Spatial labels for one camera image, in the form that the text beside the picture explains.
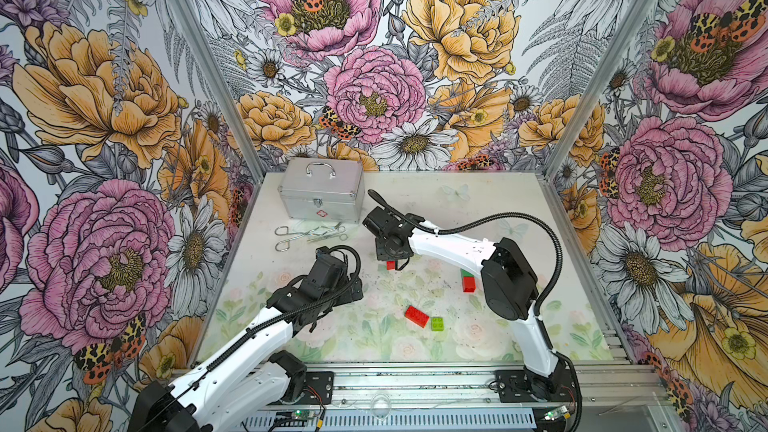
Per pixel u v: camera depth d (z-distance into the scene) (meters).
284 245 1.02
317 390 0.73
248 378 0.58
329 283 0.63
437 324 0.83
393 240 0.67
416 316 0.84
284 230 1.05
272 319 0.52
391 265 0.97
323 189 0.97
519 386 0.74
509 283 0.53
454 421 0.78
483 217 0.57
